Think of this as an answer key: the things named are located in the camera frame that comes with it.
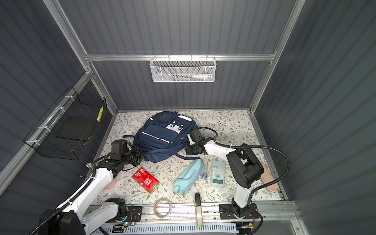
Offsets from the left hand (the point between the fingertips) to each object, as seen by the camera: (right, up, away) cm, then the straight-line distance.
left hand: (148, 150), depth 82 cm
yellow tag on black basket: (-28, +21, +2) cm, 35 cm away
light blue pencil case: (+22, -17, -3) cm, 28 cm away
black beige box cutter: (+28, -27, -9) cm, 40 cm away
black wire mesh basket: (-38, +14, -8) cm, 42 cm away
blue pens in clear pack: (+33, -15, +4) cm, 37 cm away
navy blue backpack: (+7, +8, +10) cm, 15 cm away
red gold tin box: (-2, -18, +3) cm, 18 cm away
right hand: (+23, -1, +11) cm, 25 cm away
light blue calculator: (+40, -14, +3) cm, 43 cm away
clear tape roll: (+6, -29, -7) cm, 31 cm away
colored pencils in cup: (-29, -7, -6) cm, 30 cm away
